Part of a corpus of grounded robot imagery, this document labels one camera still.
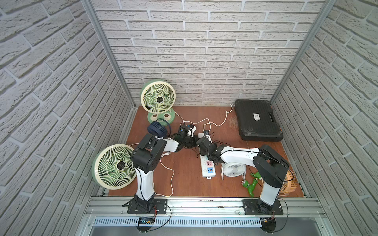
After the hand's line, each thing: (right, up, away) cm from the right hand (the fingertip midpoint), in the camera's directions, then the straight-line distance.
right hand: (206, 145), depth 93 cm
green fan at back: (-31, +30, -3) cm, 43 cm away
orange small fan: (+39, -15, -23) cm, 48 cm away
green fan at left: (-49, -8, -21) cm, 54 cm away
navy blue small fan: (-32, +11, -1) cm, 34 cm away
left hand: (-4, +5, +3) cm, 7 cm away
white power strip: (0, -12, -8) cm, 14 cm away
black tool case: (+37, +16, +8) cm, 41 cm away
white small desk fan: (+14, -11, -16) cm, 24 cm away
